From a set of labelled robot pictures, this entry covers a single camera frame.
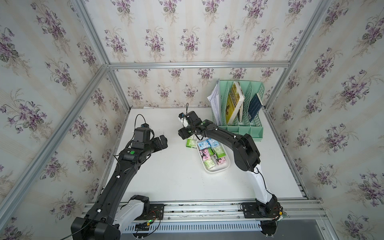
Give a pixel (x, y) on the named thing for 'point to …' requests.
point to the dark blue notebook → (254, 107)
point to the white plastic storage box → (218, 167)
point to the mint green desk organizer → (241, 125)
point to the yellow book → (235, 100)
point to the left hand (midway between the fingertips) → (161, 142)
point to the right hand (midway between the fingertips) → (184, 130)
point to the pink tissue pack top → (205, 154)
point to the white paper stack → (214, 98)
